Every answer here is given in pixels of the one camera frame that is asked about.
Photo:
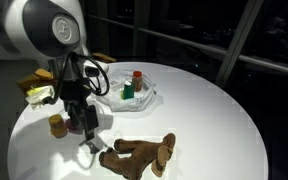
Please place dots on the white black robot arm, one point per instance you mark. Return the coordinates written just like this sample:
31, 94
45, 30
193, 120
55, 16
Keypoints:
17, 26

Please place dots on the grey horizontal window rail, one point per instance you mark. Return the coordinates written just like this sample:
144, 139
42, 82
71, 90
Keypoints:
197, 46

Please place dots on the brown plush animal toy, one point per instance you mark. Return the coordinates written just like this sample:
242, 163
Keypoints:
137, 156

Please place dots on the grey vertical window post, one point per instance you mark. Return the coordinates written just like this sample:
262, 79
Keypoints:
141, 23

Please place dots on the dark diagonal window brace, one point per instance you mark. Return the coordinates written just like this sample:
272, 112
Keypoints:
239, 40

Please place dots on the green plastic block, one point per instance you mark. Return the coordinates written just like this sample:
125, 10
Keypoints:
129, 90

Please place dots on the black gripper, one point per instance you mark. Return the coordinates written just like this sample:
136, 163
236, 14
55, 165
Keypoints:
76, 96

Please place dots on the white translucent plastic bag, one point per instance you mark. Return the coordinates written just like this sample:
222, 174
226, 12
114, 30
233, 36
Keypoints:
137, 100

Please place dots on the yellow play-doh can without lid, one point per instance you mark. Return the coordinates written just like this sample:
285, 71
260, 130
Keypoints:
57, 126

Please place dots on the brown spice jar red lid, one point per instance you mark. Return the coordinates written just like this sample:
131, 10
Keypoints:
137, 81

